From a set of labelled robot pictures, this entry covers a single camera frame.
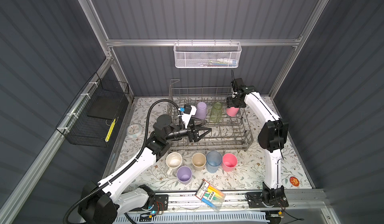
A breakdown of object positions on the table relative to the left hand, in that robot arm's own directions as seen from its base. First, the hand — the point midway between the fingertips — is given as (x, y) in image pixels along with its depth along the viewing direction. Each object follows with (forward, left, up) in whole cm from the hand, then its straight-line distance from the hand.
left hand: (209, 126), depth 64 cm
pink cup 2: (+24, -20, -21) cm, 38 cm away
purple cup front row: (-10, +13, -32) cm, 36 cm away
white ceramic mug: (-1, +18, -32) cm, 37 cm away
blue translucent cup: (-3, -5, -31) cm, 32 cm away
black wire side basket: (+10, +57, -6) cm, 59 cm away
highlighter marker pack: (-21, -1, -31) cm, 38 cm away
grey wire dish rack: (+17, -17, -33) cm, 41 cm away
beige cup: (-3, +4, -30) cm, 31 cm away
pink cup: (-4, -14, -33) cm, 36 cm away
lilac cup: (+24, +1, -20) cm, 31 cm away
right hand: (+28, -22, -18) cm, 40 cm away
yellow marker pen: (+4, +46, -6) cm, 46 cm away
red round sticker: (-17, -47, -32) cm, 59 cm away
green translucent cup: (+26, -10, -22) cm, 35 cm away
